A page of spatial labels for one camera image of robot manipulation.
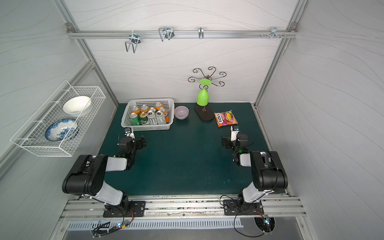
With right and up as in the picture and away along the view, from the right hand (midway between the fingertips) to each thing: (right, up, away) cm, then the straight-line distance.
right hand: (231, 134), depth 96 cm
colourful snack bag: (0, +10, +12) cm, 16 cm away
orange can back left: (-65, +17, +6) cm, 67 cm away
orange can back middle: (-60, +18, +8) cm, 63 cm away
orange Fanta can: (-50, +20, +9) cm, 54 cm away
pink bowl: (-34, +15, +16) cm, 40 cm away
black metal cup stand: (-17, +16, +19) cm, 30 cm away
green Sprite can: (-64, +10, +2) cm, 65 cm away
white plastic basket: (-44, +20, +18) cm, 52 cm away
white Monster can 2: (-46, +11, 0) cm, 48 cm away
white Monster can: (-52, +11, 0) cm, 53 cm away
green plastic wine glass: (-19, +24, 0) cm, 31 cm away
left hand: (-62, -1, -2) cm, 62 cm away
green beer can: (-58, +11, +3) cm, 59 cm away
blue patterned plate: (-83, +6, -31) cm, 88 cm away
